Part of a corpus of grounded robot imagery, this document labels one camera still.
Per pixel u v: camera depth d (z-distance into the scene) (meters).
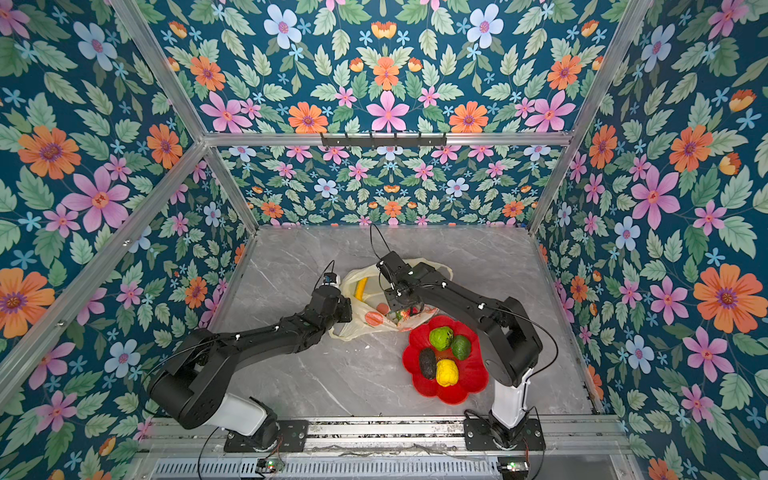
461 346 0.84
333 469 0.77
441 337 0.84
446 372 0.78
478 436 0.73
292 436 0.73
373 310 0.91
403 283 0.63
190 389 0.44
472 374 0.82
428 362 0.81
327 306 0.71
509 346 0.47
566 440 0.73
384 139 0.92
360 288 0.99
